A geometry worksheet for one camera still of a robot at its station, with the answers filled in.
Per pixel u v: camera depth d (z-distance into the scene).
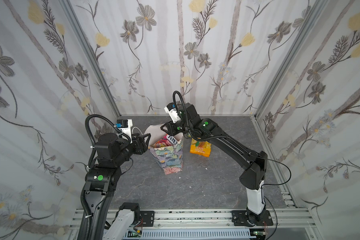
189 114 0.56
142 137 0.55
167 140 0.84
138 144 0.54
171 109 0.65
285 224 0.73
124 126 0.52
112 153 0.44
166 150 0.73
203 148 0.95
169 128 0.65
